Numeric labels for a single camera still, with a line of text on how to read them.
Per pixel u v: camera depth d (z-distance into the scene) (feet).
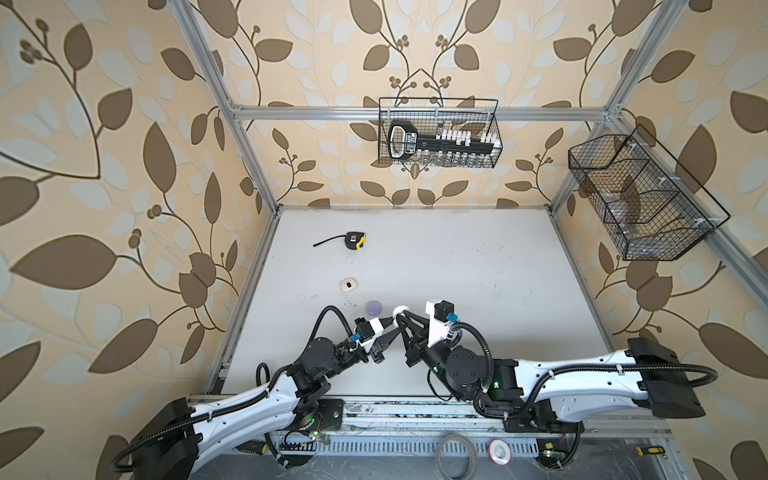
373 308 3.02
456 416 2.47
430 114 2.94
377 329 1.88
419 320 2.05
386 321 2.16
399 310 2.16
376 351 2.03
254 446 2.24
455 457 2.28
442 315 1.76
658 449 2.27
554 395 1.58
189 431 1.48
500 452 2.27
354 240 3.54
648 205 2.40
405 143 2.77
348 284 3.16
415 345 1.83
